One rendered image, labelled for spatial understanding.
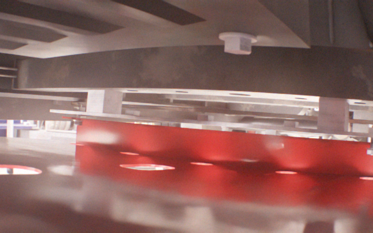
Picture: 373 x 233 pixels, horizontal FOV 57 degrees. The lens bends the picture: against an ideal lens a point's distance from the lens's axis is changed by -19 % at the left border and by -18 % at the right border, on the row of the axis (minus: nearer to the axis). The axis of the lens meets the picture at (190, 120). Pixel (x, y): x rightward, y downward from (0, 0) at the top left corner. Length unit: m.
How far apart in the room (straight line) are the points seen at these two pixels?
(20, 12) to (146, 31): 0.11
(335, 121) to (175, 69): 0.22
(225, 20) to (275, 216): 0.12
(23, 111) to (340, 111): 0.62
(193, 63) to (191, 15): 0.29
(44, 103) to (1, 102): 0.14
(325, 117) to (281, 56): 0.10
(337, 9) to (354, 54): 0.17
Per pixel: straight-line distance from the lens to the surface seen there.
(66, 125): 11.10
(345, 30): 0.60
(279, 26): 0.23
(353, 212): 0.26
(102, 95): 0.66
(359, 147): 0.54
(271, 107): 1.63
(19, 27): 0.28
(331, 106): 0.49
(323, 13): 0.61
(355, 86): 0.44
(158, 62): 0.54
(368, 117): 1.14
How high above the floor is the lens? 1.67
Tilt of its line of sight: 1 degrees down
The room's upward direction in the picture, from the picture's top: 4 degrees clockwise
